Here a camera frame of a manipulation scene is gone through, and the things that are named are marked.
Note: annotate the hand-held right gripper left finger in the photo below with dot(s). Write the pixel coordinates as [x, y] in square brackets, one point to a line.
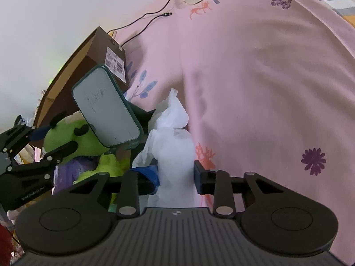
[151, 176]

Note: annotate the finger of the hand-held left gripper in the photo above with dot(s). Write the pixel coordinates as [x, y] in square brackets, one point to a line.
[16, 135]
[41, 162]

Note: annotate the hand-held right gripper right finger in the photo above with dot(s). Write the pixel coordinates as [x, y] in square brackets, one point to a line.
[197, 177]

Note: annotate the green plush toy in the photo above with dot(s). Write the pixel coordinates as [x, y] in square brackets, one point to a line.
[61, 141]

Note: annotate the lime green fuzzy cloth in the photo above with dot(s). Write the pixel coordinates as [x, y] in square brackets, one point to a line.
[111, 163]

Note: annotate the brown cardboard box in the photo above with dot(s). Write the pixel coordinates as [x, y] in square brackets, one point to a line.
[94, 47]

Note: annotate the purple tissue packet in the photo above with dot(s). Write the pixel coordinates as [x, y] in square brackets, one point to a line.
[69, 171]

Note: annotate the smartphone in teal case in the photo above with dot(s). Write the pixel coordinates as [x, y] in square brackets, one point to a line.
[105, 108]

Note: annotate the pink printed bedsheet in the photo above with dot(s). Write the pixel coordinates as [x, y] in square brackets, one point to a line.
[263, 88]

